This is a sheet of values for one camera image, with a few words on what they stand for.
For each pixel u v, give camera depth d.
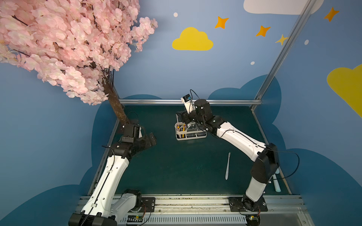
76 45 0.44
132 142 0.56
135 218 0.73
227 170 0.87
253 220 0.73
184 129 0.92
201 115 0.61
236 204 0.74
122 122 1.01
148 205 0.76
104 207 0.39
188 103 0.68
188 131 0.94
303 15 0.73
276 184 0.80
